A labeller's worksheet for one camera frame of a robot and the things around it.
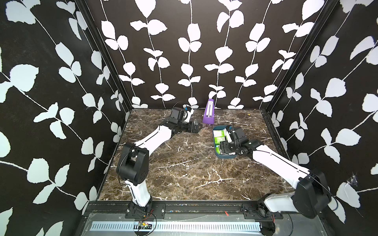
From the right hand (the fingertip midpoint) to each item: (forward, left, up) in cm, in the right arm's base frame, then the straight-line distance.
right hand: (224, 142), depth 86 cm
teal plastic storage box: (+17, +1, -8) cm, 19 cm away
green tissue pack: (+11, +2, -7) cm, 13 cm away
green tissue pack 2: (+6, +3, -7) cm, 9 cm away
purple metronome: (+26, +7, -7) cm, 28 cm away
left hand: (+10, +16, +5) cm, 20 cm away
